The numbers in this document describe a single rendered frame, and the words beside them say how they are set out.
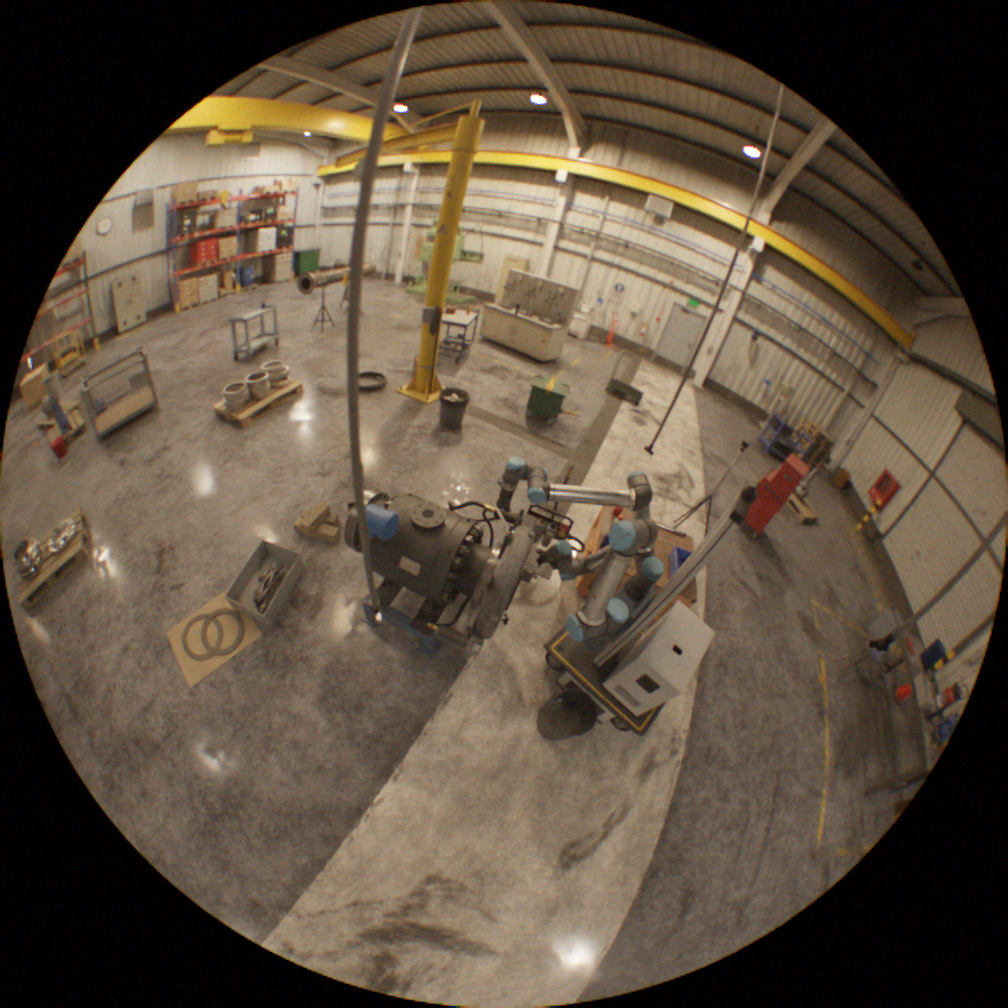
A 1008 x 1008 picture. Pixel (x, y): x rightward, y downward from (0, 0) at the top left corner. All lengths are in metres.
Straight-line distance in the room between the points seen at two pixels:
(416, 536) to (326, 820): 1.90
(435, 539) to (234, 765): 2.07
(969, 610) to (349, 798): 9.51
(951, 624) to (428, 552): 9.15
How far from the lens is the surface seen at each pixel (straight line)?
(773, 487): 5.13
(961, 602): 9.12
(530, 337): 7.63
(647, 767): 2.85
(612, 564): 1.51
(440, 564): 1.96
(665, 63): 9.84
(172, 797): 2.99
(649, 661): 2.01
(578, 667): 2.40
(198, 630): 3.11
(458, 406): 4.35
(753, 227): 11.85
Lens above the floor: 2.39
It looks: 42 degrees down
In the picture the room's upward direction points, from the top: 16 degrees clockwise
